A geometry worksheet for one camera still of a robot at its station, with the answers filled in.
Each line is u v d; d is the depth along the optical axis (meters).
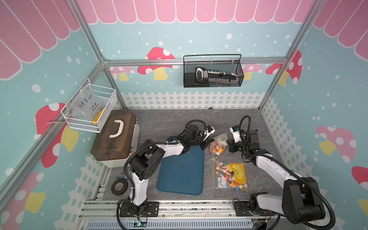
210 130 0.78
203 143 0.81
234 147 0.78
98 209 0.76
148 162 0.51
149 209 0.74
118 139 0.83
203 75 0.89
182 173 0.87
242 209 0.74
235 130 0.77
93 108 0.71
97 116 0.75
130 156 0.47
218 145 0.90
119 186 0.82
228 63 0.91
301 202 0.41
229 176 0.83
